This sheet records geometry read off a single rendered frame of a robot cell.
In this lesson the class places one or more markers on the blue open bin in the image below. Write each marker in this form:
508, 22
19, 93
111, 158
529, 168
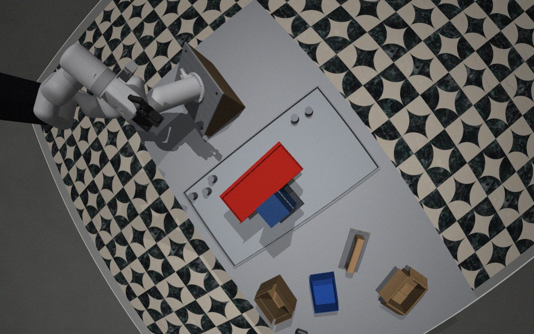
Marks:
323, 291

